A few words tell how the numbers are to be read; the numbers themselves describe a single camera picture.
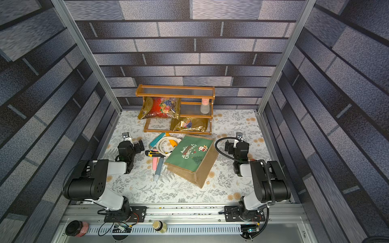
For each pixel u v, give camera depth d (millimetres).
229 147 868
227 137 782
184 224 753
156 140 1011
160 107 942
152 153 923
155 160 923
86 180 485
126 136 815
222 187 833
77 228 656
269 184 420
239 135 804
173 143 1002
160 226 607
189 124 1042
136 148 860
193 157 807
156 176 853
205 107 970
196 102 1067
